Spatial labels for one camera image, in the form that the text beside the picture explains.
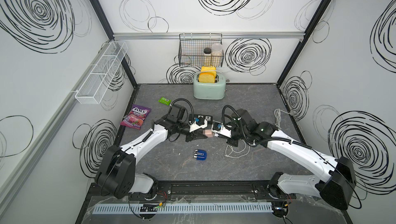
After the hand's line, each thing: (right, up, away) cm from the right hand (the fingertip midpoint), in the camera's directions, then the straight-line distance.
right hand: (220, 134), depth 76 cm
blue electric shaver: (-10, -13, +7) cm, 18 cm away
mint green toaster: (+1, +23, +32) cm, 39 cm away
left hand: (-8, 0, +2) cm, 8 cm away
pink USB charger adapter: (-6, +1, -3) cm, 7 cm away
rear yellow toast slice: (-5, +38, +26) cm, 46 cm away
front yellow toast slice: (-5, +31, +21) cm, 38 cm away
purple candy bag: (-52, +6, +23) cm, 57 cm away
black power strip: (-4, +5, +22) cm, 23 cm away
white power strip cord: (+40, +7, +23) cm, 47 cm away
